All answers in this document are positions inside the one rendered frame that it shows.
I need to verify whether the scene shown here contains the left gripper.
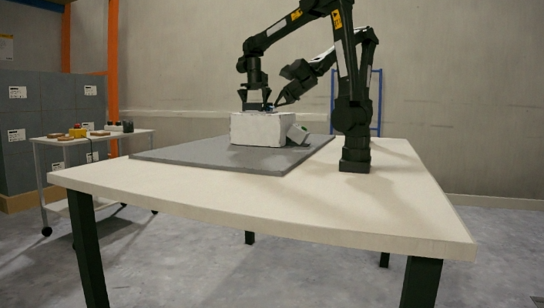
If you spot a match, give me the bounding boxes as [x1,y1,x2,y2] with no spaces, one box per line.
[237,69,272,107]

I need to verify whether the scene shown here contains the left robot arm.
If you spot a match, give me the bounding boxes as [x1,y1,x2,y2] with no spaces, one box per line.
[236,0,371,169]

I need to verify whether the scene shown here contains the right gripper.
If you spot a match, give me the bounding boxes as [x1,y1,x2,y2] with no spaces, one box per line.
[274,84,307,108]

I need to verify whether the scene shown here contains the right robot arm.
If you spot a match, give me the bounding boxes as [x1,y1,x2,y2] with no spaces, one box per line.
[279,26,379,117]

